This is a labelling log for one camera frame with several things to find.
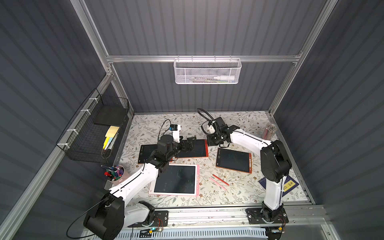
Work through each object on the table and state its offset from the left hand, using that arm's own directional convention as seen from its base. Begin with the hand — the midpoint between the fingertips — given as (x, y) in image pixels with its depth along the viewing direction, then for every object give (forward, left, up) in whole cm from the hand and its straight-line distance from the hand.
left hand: (192, 139), depth 78 cm
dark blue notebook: (-18, -55, -20) cm, 61 cm away
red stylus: (-14, -17, -22) cm, 31 cm away
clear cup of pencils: (+8, -46, -4) cm, 46 cm away
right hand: (+7, -10, -13) cm, 18 cm away
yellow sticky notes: (-1, +41, +6) cm, 41 cm away
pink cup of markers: (-15, +39, -9) cm, 43 cm away
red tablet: (+7, -5, -22) cm, 23 cm away
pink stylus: (-16, -14, -22) cm, 31 cm away
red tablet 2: (-2, -27, -21) cm, 34 cm away
